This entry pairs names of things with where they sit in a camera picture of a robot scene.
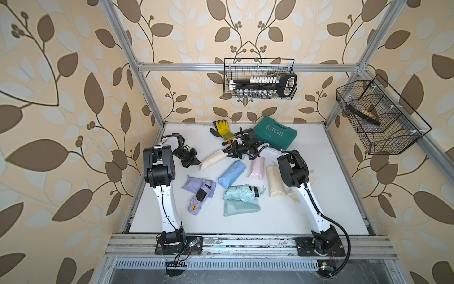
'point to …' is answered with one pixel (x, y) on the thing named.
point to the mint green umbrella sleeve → (232, 206)
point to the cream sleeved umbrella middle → (277, 187)
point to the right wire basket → (384, 122)
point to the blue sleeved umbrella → (231, 174)
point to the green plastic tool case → (274, 133)
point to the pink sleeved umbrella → (257, 168)
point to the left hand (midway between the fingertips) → (196, 160)
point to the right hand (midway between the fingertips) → (224, 151)
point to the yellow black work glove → (222, 130)
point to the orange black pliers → (229, 142)
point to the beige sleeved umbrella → (212, 160)
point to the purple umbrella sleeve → (193, 184)
